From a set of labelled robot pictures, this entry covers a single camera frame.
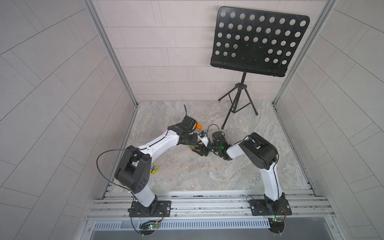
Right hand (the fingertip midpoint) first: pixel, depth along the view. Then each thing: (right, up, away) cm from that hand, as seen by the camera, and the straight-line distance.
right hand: (195, 146), depth 94 cm
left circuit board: (-17, -29, -29) cm, 44 cm away
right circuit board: (+38, -30, -26) cm, 55 cm away
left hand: (+1, +5, -5) cm, 7 cm away
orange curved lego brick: (+2, +12, +9) cm, 15 cm away
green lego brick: (-2, +3, -11) cm, 11 cm away
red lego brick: (-2, +1, -9) cm, 9 cm away
